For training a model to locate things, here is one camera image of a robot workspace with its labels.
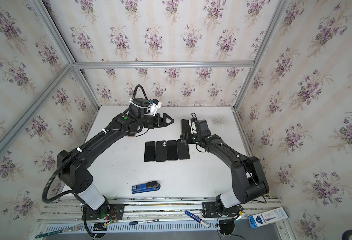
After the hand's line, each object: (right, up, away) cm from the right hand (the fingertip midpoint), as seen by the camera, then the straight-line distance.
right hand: (191, 135), depth 90 cm
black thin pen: (-28, -40, -20) cm, 53 cm away
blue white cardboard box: (+35, -38, -19) cm, 55 cm away
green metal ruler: (-70, -44, -23) cm, 85 cm away
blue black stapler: (-24, -27, -11) cm, 38 cm away
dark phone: (-4, +5, -1) cm, 7 cm away
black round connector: (+15, -42, -20) cm, 49 cm away
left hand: (-13, +8, -13) cm, 20 cm away
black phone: (-27, -12, +4) cm, 30 cm away
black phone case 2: (-5, -11, +6) cm, 13 cm away
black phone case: (-20, -11, +6) cm, 23 cm away
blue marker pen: (0, -38, -20) cm, 43 cm away
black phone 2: (-12, -11, +5) cm, 17 cm away
